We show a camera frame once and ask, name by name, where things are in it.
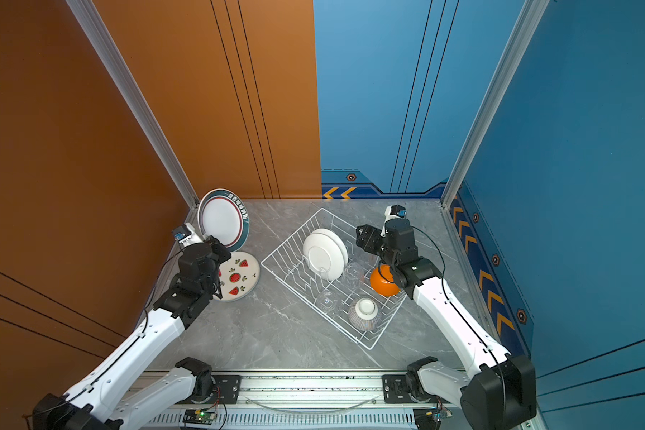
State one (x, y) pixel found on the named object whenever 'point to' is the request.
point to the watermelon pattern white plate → (238, 277)
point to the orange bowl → (382, 286)
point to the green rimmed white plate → (224, 215)
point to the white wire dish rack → (331, 300)
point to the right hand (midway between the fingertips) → (363, 231)
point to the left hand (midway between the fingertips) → (214, 234)
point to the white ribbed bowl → (365, 314)
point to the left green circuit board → (198, 416)
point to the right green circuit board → (430, 418)
